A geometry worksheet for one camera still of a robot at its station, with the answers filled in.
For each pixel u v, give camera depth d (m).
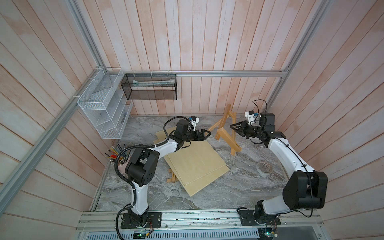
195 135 0.82
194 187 0.78
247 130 0.73
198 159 0.90
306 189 0.43
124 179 0.50
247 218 0.73
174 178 0.81
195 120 0.85
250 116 0.78
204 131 0.81
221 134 0.67
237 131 0.77
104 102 0.69
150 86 1.04
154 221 0.73
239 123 0.77
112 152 0.84
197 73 0.99
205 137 0.82
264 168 0.92
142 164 0.54
